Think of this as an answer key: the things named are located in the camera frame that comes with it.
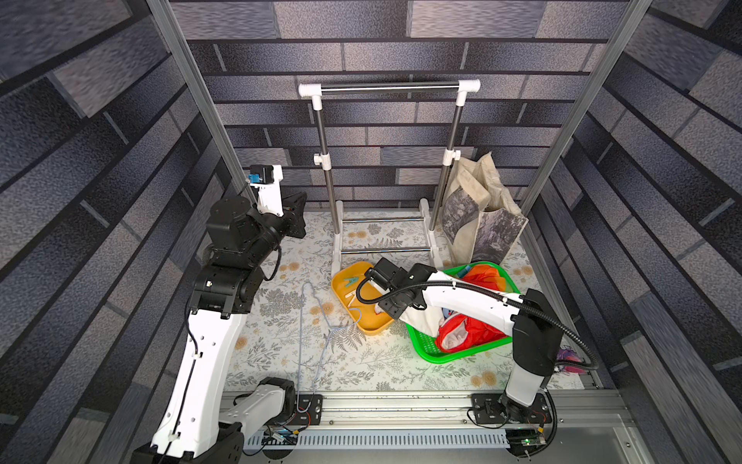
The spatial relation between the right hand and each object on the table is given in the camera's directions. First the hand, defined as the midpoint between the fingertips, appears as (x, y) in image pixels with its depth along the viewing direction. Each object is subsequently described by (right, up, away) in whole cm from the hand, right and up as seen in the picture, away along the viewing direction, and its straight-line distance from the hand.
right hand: (391, 298), depth 85 cm
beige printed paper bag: (+26, +24, -4) cm, 35 cm away
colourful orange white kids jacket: (+20, -10, 0) cm, 23 cm away
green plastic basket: (+11, -14, 0) cm, 18 cm away
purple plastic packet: (+50, -15, -6) cm, 52 cm away
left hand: (-20, +28, -27) cm, 43 cm away
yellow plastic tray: (-7, -8, +5) cm, 11 cm away
